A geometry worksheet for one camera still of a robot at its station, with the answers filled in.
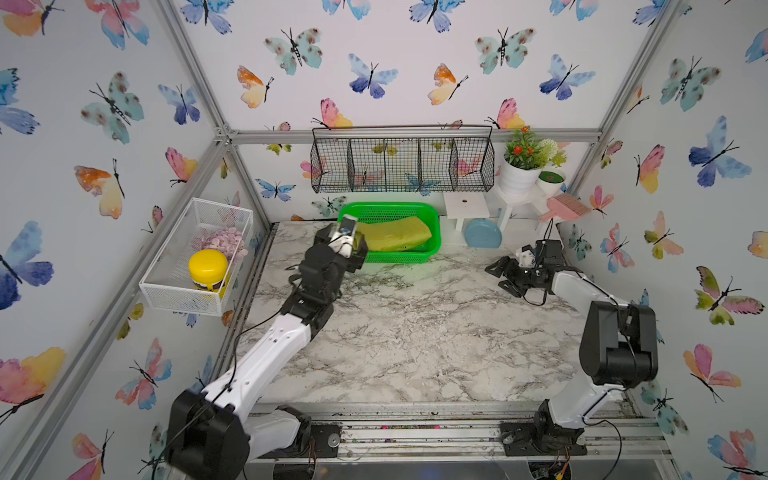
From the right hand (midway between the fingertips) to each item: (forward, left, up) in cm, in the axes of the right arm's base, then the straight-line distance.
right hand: (496, 271), depth 93 cm
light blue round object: (+26, -1, -10) cm, 28 cm away
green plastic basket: (+30, +20, -5) cm, 37 cm away
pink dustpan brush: (+25, -27, +5) cm, 37 cm away
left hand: (-5, +43, +22) cm, 48 cm away
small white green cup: (+30, -20, +12) cm, 37 cm away
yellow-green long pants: (+13, +32, +1) cm, 35 cm away
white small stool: (+26, +8, +4) cm, 27 cm away
